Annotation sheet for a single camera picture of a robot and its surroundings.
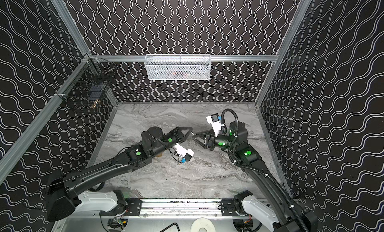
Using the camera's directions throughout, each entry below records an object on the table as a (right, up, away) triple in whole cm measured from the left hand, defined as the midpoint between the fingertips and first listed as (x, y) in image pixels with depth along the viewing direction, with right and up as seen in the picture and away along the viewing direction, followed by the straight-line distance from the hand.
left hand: (191, 122), depth 63 cm
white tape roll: (+5, -47, +7) cm, 48 cm away
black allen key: (-10, -49, +7) cm, 51 cm away
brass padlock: (-13, -13, -5) cm, 19 cm away
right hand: (+2, -7, +4) cm, 8 cm away
